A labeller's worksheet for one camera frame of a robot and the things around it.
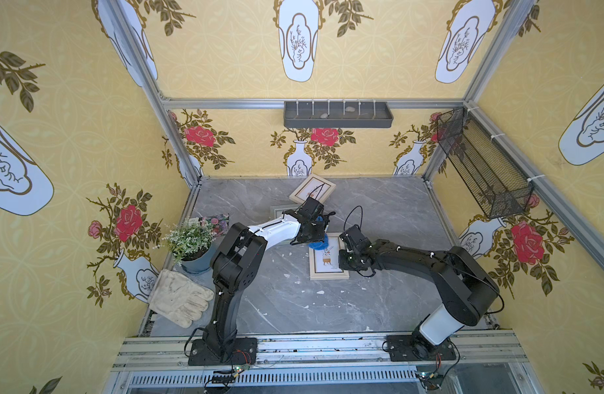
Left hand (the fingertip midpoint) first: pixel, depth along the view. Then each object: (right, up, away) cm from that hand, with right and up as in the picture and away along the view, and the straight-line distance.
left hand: (324, 236), depth 97 cm
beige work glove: (-51, -19, -13) cm, 56 cm away
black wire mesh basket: (+58, +21, -14) cm, 63 cm away
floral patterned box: (-44, +5, +7) cm, 44 cm away
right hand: (+6, -10, -5) cm, 13 cm away
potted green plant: (-44, +1, -19) cm, 48 cm away
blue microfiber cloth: (0, -3, -3) cm, 4 cm away
